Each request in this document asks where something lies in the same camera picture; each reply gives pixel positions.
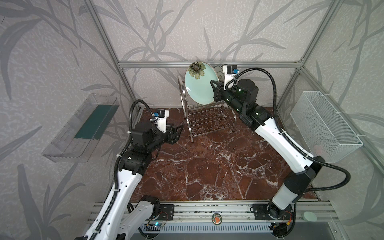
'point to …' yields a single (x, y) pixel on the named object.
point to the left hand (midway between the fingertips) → (180, 121)
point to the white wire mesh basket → (331, 135)
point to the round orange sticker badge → (216, 218)
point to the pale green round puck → (308, 216)
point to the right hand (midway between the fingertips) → (214, 76)
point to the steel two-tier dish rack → (203, 119)
